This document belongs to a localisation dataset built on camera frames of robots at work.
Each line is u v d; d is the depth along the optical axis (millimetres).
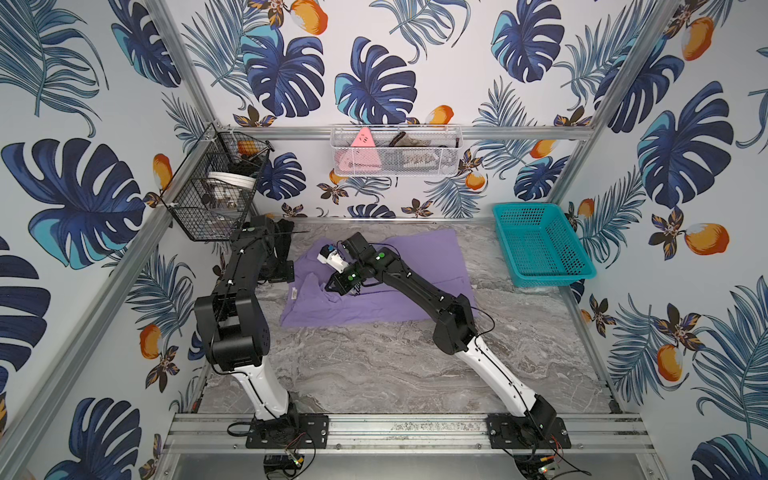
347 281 840
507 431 743
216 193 894
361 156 900
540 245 1134
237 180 799
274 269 783
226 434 715
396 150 923
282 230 1176
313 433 744
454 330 652
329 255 853
